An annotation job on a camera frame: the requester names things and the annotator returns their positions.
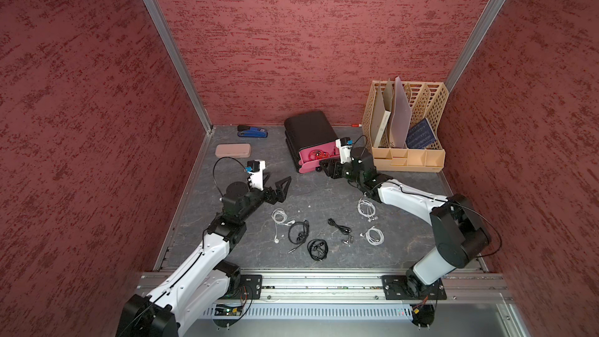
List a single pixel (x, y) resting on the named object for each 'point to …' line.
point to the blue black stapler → (247, 131)
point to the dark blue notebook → (420, 135)
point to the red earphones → (314, 154)
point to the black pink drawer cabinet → (310, 138)
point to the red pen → (359, 125)
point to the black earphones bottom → (317, 249)
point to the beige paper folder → (381, 111)
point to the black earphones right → (345, 230)
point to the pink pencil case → (237, 150)
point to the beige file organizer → (427, 99)
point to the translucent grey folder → (401, 115)
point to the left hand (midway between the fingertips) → (280, 180)
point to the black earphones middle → (289, 229)
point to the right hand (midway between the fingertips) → (323, 165)
